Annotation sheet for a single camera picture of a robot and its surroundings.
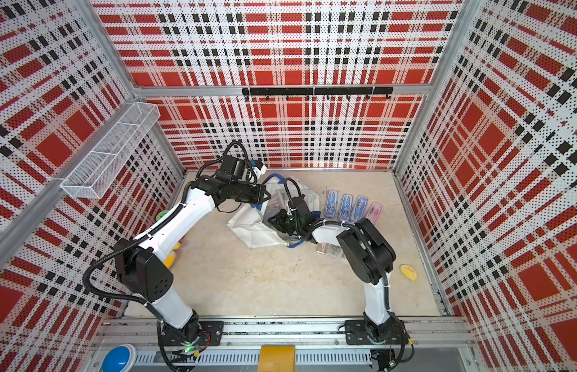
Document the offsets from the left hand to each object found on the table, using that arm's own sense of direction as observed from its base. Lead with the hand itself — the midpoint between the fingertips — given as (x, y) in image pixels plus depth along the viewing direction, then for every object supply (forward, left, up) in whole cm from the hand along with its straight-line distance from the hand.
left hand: (272, 196), depth 81 cm
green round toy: (+5, +51, -18) cm, 54 cm away
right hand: (-1, +2, -14) cm, 14 cm away
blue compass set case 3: (+10, -36, -22) cm, 44 cm away
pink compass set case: (+9, -43, -23) cm, 50 cm away
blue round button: (-46, +46, -23) cm, 69 cm away
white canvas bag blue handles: (-10, +6, -3) cm, 12 cm away
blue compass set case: (+13, -24, -23) cm, 36 cm away
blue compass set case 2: (+10, -30, -23) cm, 39 cm away
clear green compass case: (-11, -24, -23) cm, 35 cm away
